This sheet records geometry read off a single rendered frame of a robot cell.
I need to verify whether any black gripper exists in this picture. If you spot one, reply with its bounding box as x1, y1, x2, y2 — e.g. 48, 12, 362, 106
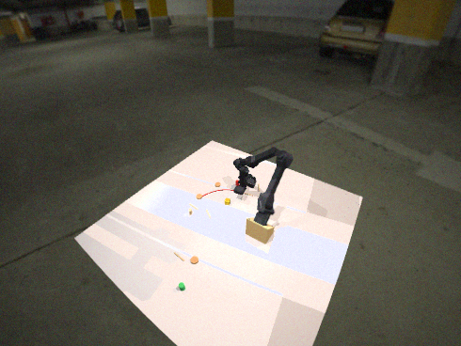
233, 174, 253, 195

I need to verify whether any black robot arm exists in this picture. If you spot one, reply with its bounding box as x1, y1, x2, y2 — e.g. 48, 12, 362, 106
233, 147, 294, 226

